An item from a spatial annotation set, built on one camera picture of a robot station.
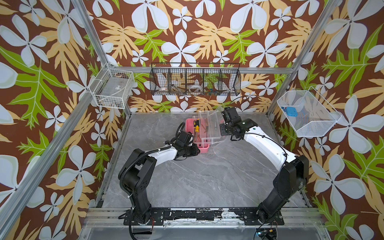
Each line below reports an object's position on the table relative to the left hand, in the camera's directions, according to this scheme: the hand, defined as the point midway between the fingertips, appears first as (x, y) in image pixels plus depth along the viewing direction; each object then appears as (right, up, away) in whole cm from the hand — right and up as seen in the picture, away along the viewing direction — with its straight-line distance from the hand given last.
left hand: (198, 148), depth 92 cm
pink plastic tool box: (+4, +13, +3) cm, 14 cm away
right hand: (+14, +13, -6) cm, 21 cm away
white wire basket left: (-51, +37, -6) cm, 63 cm away
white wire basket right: (+62, +19, -14) cm, 66 cm away
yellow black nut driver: (-1, +13, +5) cm, 14 cm away
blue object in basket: (+54, +23, -6) cm, 59 cm away
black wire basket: (-2, +46, +6) cm, 46 cm away
